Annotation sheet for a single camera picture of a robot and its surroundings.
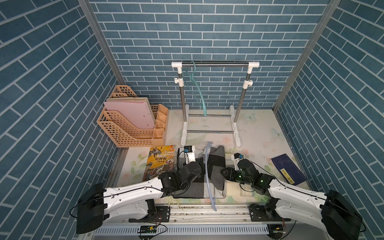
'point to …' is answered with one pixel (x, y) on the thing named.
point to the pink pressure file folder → (136, 113)
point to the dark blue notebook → (291, 173)
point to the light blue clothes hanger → (208, 177)
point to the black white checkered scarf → (216, 176)
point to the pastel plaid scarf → (233, 191)
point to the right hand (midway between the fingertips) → (222, 173)
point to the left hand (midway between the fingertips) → (209, 161)
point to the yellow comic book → (160, 159)
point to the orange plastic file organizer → (125, 132)
